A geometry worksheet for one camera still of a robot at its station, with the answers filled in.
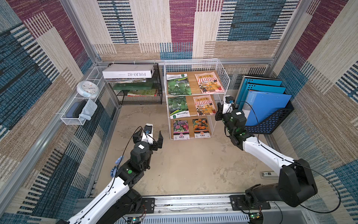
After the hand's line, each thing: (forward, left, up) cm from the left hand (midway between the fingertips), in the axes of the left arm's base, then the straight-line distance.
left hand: (150, 130), depth 73 cm
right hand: (+15, -38, +5) cm, 41 cm away
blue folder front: (+18, -65, 0) cm, 67 cm away
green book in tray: (+35, +16, +1) cm, 39 cm away
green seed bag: (+16, -14, 0) cm, 22 cm away
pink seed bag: (+18, -30, 0) cm, 35 cm away
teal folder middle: (+27, -66, +4) cm, 71 cm away
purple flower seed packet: (+16, -16, -24) cm, 33 cm away
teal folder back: (+34, -64, +5) cm, 73 cm away
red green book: (+35, +10, -5) cm, 37 cm away
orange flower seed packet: (+17, -31, -23) cm, 42 cm away
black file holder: (+12, -73, -16) cm, 76 cm away
